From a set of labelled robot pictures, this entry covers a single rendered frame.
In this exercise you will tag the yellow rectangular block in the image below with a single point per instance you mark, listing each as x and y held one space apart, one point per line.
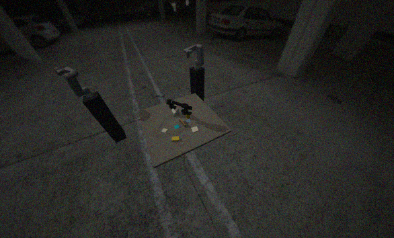
175 138

